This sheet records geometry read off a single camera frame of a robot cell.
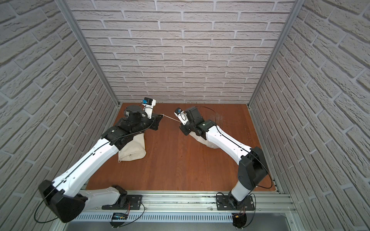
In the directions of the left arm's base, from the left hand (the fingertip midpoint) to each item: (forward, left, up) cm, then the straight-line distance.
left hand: (160, 110), depth 72 cm
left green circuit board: (-42, +21, -36) cm, 59 cm away
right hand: (+1, -9, -12) cm, 15 cm away
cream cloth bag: (-8, +17, -27) cm, 33 cm away
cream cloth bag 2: (-19, -21, +2) cm, 28 cm away
